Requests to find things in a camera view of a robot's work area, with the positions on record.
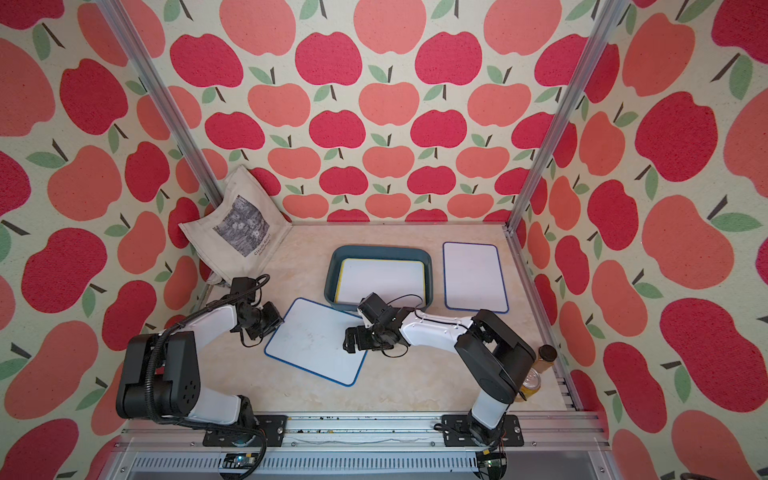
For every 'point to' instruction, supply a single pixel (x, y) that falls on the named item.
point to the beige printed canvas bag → (240, 239)
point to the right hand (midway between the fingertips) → (356, 350)
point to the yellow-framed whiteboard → (401, 282)
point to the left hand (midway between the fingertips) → (283, 325)
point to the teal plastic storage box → (375, 252)
